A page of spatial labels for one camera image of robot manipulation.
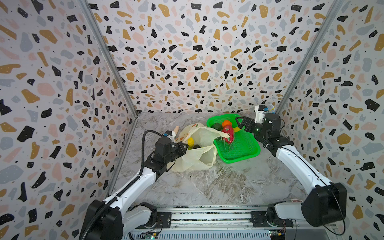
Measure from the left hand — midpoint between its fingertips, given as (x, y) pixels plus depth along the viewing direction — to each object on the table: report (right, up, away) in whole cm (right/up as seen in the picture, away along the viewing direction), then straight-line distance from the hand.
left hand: (189, 142), depth 79 cm
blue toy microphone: (+48, +19, +11) cm, 53 cm away
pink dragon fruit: (+24, +7, +20) cm, 33 cm away
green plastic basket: (+36, -5, +24) cm, 44 cm away
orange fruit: (+24, +11, +30) cm, 40 cm away
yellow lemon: (-1, -1, +19) cm, 19 cm away
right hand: (+26, +14, -1) cm, 30 cm away
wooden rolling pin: (-12, +6, +31) cm, 34 cm away
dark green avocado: (+3, -5, +21) cm, 21 cm away
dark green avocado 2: (+18, +9, +28) cm, 34 cm away
